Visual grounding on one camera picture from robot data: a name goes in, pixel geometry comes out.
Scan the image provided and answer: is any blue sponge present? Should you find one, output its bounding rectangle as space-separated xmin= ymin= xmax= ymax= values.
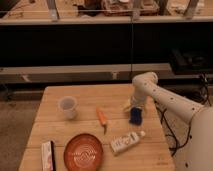
xmin=129 ymin=107 xmax=142 ymax=125

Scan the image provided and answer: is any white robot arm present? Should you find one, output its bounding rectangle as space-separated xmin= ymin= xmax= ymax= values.
xmin=124 ymin=72 xmax=213 ymax=171

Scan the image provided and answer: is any orange toy carrot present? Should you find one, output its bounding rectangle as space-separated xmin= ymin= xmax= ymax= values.
xmin=96 ymin=107 xmax=107 ymax=132

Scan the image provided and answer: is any white tube bottle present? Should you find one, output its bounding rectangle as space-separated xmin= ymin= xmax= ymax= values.
xmin=110 ymin=131 xmax=146 ymax=156

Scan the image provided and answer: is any translucent plastic cup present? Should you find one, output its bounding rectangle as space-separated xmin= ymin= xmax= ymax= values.
xmin=58 ymin=96 xmax=77 ymax=119

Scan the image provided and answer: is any black device on floor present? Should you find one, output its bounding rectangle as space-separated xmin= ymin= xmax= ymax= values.
xmin=170 ymin=49 xmax=213 ymax=75

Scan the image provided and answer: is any orange ridged plate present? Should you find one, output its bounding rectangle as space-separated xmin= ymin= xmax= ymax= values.
xmin=63 ymin=133 xmax=103 ymax=171

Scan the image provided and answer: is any black power cable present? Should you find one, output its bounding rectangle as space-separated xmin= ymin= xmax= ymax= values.
xmin=154 ymin=74 xmax=213 ymax=157

